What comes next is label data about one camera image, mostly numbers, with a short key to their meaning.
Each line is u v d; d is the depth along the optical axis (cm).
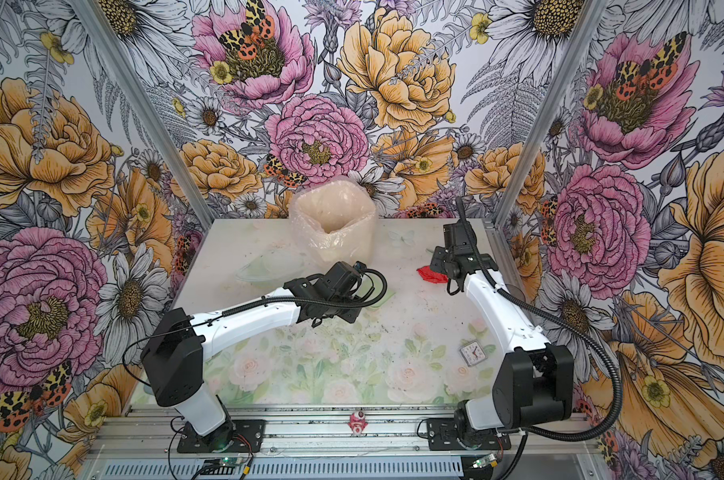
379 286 70
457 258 64
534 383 42
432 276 103
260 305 54
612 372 39
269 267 109
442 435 74
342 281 65
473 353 86
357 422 73
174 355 44
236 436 73
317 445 73
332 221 108
